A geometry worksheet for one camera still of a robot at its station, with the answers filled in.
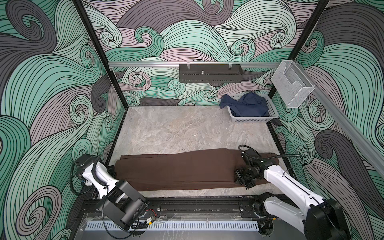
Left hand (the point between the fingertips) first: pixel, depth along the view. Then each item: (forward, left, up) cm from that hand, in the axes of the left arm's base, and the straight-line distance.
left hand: (114, 176), depth 76 cm
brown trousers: (+7, -52, -6) cm, 53 cm away
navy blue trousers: (+56, -85, 0) cm, 102 cm away
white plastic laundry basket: (+64, -76, 0) cm, 99 cm away
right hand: (0, -63, -4) cm, 63 cm away
